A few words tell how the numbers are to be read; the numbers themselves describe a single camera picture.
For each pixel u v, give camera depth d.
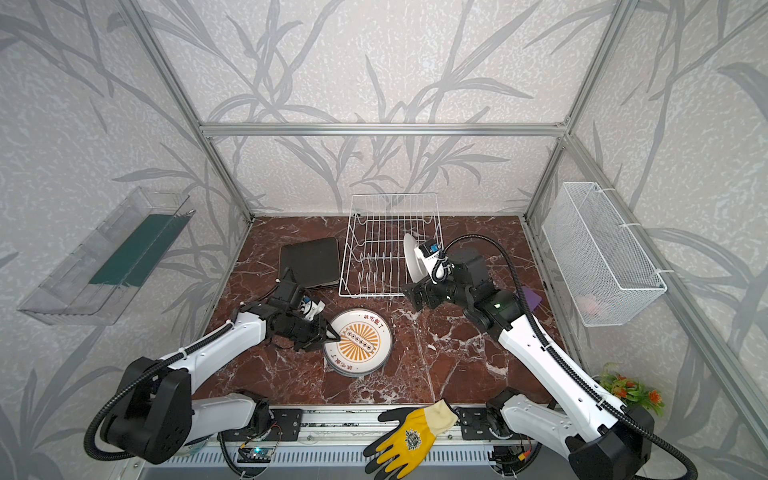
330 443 0.72
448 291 0.61
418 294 0.64
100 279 0.63
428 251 0.62
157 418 0.41
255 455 0.72
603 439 0.37
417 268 0.90
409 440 0.70
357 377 0.81
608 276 0.61
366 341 0.85
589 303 0.72
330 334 0.79
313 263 1.02
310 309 0.75
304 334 0.72
